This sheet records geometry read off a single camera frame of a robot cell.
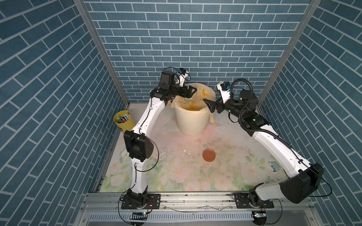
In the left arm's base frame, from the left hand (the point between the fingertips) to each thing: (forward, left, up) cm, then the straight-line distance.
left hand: (195, 87), depth 82 cm
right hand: (-12, -9, +5) cm, 16 cm away
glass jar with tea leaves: (-2, +1, -7) cm, 8 cm away
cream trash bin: (-15, +1, -7) cm, 16 cm away
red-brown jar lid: (-26, -10, -34) cm, 44 cm away
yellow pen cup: (-5, +48, -25) cm, 55 cm away
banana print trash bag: (+8, -7, -9) cm, 14 cm away
